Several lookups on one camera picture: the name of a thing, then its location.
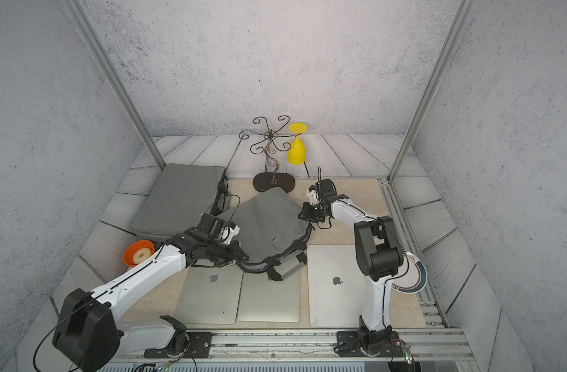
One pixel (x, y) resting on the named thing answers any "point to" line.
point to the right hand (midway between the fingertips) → (300, 215)
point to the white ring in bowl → (141, 254)
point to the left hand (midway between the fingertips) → (252, 259)
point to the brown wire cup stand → (269, 142)
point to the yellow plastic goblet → (296, 150)
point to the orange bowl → (128, 255)
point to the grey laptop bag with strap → (218, 206)
